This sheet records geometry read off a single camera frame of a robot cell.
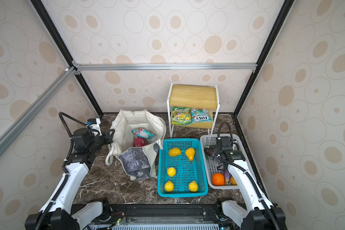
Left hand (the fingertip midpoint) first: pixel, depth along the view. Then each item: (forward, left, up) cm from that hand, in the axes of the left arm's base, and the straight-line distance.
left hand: (116, 127), depth 77 cm
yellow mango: (-3, -31, -22) cm, 38 cm away
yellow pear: (-3, -41, -22) cm, 47 cm away
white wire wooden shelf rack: (+19, -47, +5) cm, 51 cm away
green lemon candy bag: (+16, -36, -8) cm, 40 cm away
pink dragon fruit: (+2, -8, -18) cm, 20 cm away
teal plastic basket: (-14, -36, -26) cm, 46 cm away
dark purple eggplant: (-19, -61, -21) cm, 67 cm away
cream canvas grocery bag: (+8, -4, -20) cm, 22 cm away
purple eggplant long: (-2, -53, -22) cm, 58 cm away
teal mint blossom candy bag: (+7, -10, -14) cm, 19 cm away
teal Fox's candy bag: (+18, -48, -9) cm, 52 cm away
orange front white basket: (-21, -56, -20) cm, 63 cm away
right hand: (-10, -60, -15) cm, 63 cm away
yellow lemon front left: (-24, -28, -21) cm, 43 cm away
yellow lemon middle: (-16, -29, -21) cm, 39 cm away
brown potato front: (-21, -64, -22) cm, 71 cm away
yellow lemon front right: (-24, -42, -21) cm, 53 cm away
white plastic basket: (-15, -51, -16) cm, 55 cm away
